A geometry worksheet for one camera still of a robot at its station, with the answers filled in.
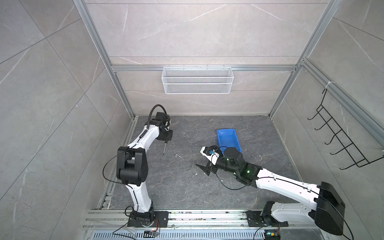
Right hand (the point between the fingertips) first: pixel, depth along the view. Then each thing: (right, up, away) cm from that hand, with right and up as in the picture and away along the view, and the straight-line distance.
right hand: (201, 154), depth 74 cm
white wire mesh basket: (-2, +46, +26) cm, 53 cm away
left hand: (-21, +9, +20) cm, 31 cm away
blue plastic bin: (+20, +6, +32) cm, 39 cm away
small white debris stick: (-16, -6, +24) cm, 29 cm away
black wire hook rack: (+63, +3, -14) cm, 65 cm away
